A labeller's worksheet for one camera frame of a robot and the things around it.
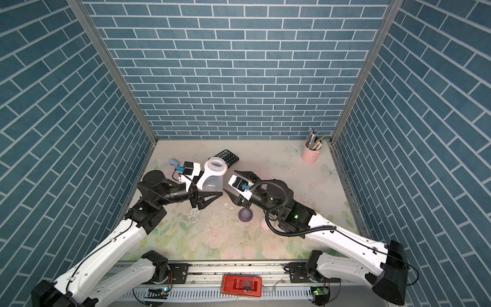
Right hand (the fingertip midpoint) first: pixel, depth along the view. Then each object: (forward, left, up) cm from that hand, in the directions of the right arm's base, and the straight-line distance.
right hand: (235, 179), depth 64 cm
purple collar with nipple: (+1, -2, -31) cm, 31 cm away
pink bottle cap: (-5, -11, -28) cm, 30 cm away
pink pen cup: (+36, -34, -27) cm, 57 cm away
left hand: (-3, +4, -1) cm, 5 cm away
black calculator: (+36, +12, -31) cm, 49 cm away
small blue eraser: (+29, +43, -30) cm, 60 cm away
